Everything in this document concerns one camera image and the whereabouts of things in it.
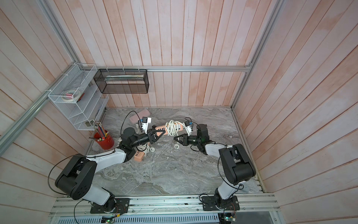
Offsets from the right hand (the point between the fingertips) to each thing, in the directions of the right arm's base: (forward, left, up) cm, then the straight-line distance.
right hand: (175, 138), depth 87 cm
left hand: (-2, +6, +10) cm, 11 cm away
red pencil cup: (-2, +46, -4) cm, 46 cm away
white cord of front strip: (-4, +20, -5) cm, 21 cm away
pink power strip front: (-10, +22, -4) cm, 25 cm away
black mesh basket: (+41, +41, +15) cm, 60 cm away
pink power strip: (-1, -2, +13) cm, 13 cm away
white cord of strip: (-1, +1, +14) cm, 14 cm away
